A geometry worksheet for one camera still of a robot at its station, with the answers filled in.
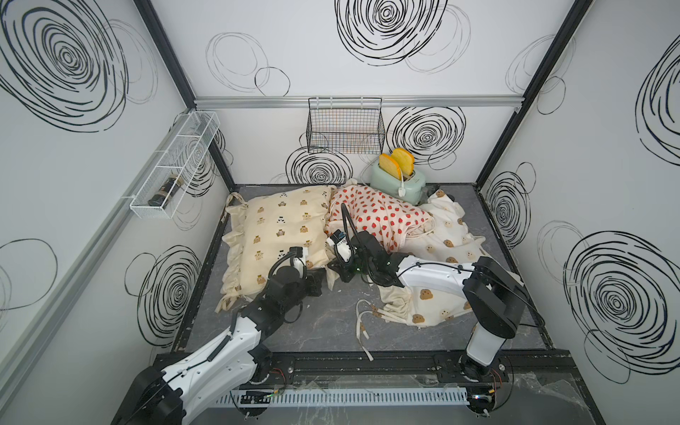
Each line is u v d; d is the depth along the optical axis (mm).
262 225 928
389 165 996
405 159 993
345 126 1237
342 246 754
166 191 667
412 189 996
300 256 726
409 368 758
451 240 889
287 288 598
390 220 888
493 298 461
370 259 666
